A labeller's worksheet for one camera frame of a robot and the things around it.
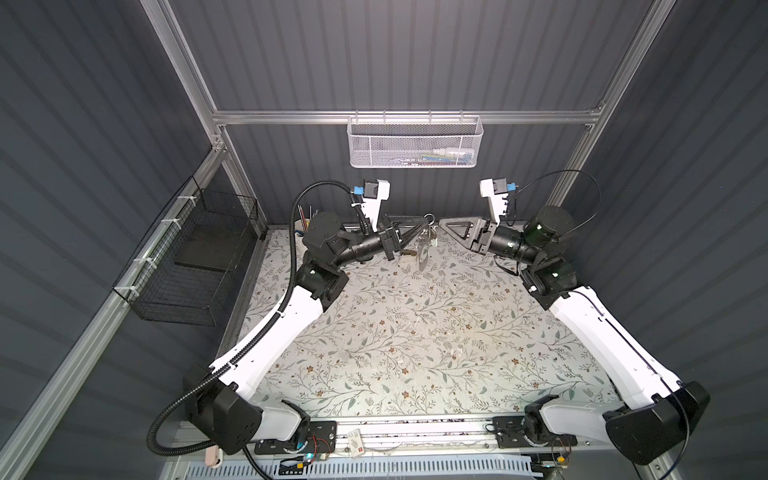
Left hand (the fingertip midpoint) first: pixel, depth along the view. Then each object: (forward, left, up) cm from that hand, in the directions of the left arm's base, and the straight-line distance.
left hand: (430, 222), depth 56 cm
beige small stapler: (+31, -1, -45) cm, 55 cm away
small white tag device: (-28, +17, -46) cm, 57 cm away
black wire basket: (+7, +58, -19) cm, 62 cm away
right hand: (-1, -3, -2) cm, 3 cm away
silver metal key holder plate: (+32, -7, -45) cm, 56 cm away
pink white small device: (-30, +50, -45) cm, 74 cm away
